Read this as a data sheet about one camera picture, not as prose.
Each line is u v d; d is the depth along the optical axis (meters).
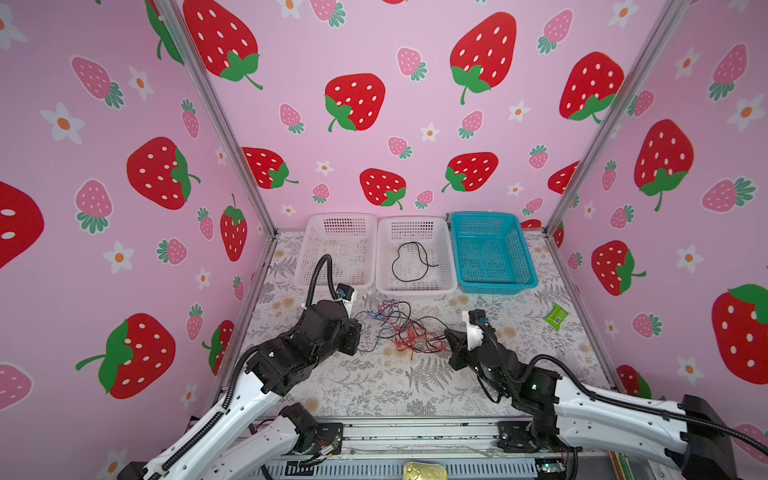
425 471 0.66
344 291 0.61
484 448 0.73
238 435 0.44
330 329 0.52
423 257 1.11
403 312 0.98
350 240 1.18
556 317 0.95
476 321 0.64
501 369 0.53
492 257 1.14
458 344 0.69
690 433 0.43
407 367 0.86
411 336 0.91
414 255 1.11
